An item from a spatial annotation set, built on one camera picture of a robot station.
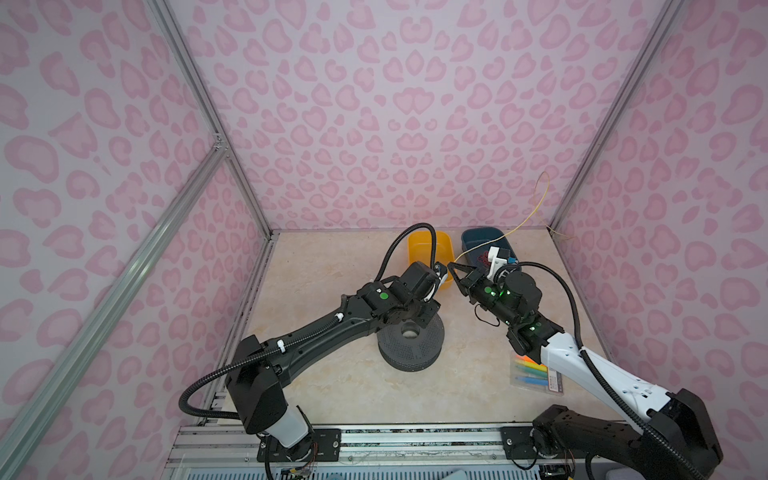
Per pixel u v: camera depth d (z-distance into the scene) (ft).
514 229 3.95
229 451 2.42
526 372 2.75
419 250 4.33
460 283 2.25
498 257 2.30
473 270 2.29
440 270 2.22
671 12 2.27
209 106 2.76
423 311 2.20
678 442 1.26
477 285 2.16
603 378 1.50
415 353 2.69
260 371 1.39
